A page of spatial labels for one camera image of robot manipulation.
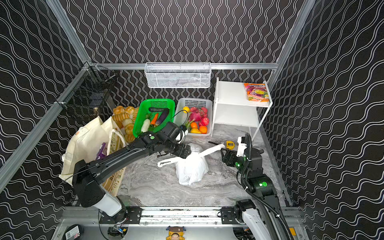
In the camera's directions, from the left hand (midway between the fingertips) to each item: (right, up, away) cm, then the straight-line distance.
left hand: (189, 150), depth 75 cm
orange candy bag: (+36, +31, +5) cm, 48 cm away
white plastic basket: (-7, +19, +38) cm, 43 cm away
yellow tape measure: (+26, 0, +22) cm, 35 cm away
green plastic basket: (-36, +23, +36) cm, 56 cm away
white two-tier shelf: (+29, +25, +27) cm, 47 cm away
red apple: (+10, +16, +27) cm, 33 cm away
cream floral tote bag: (-54, +3, +1) cm, 54 cm away
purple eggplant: (-20, +21, +38) cm, 48 cm away
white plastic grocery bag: (+2, -10, +2) cm, 10 cm away
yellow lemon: (-3, +26, +42) cm, 49 cm away
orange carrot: (-27, +17, +35) cm, 47 cm away
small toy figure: (-6, -36, -7) cm, 38 cm away
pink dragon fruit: (+5, +21, +27) cm, 34 cm away
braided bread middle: (-49, +19, +37) cm, 64 cm away
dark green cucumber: (-26, +26, +42) cm, 56 cm away
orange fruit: (+9, +11, +25) cm, 29 cm away
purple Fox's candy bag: (-48, -2, +8) cm, 49 cm away
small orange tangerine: (+3, +13, +28) cm, 31 cm away
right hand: (+19, +1, -2) cm, 19 cm away
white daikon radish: (-32, +13, +31) cm, 46 cm away
